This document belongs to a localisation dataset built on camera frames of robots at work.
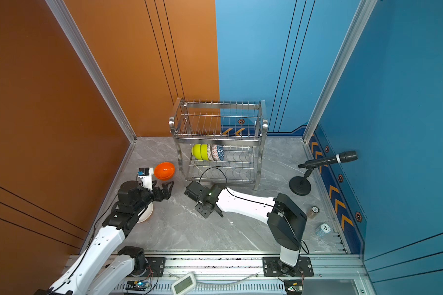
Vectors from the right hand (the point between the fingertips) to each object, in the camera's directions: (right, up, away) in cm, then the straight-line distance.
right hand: (207, 204), depth 83 cm
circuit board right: (+35, -28, -13) cm, 47 cm away
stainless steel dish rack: (+5, +30, +13) cm, 34 cm away
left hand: (-18, +12, -2) cm, 22 cm away
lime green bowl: (-8, +24, +15) cm, 30 cm away
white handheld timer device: (-7, -26, -15) cm, 31 cm away
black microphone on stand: (+48, +7, +13) cm, 50 cm away
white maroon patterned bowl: (+1, +24, +16) cm, 29 cm away
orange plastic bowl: (-26, +14, +19) cm, 35 cm away
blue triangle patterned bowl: (+5, +25, +26) cm, 36 cm away
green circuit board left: (-27, -28, -12) cm, 41 cm away
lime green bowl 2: (-4, +24, +16) cm, 29 cm away
